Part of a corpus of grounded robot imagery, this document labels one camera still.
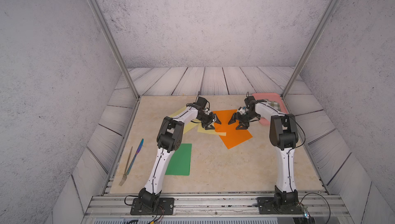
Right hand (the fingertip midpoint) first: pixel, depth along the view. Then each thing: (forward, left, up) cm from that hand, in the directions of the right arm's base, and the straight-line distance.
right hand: (232, 125), depth 100 cm
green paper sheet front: (-23, +32, -4) cm, 39 cm away
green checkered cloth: (+20, -33, -3) cm, 39 cm away
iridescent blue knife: (-21, +59, -2) cm, 62 cm away
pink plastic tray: (+30, -36, -5) cm, 47 cm away
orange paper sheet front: (-8, 0, -1) cm, 8 cm away
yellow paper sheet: (-3, +20, 0) cm, 20 cm away
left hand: (-1, +7, +1) cm, 8 cm away
